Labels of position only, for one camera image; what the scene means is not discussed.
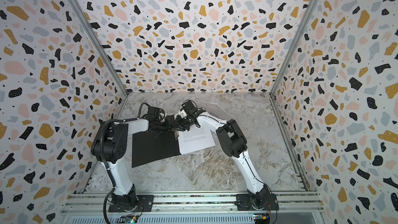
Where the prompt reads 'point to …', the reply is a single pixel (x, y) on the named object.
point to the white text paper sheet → (196, 138)
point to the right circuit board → (261, 218)
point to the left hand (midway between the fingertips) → (174, 124)
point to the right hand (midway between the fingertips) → (167, 125)
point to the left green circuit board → (130, 219)
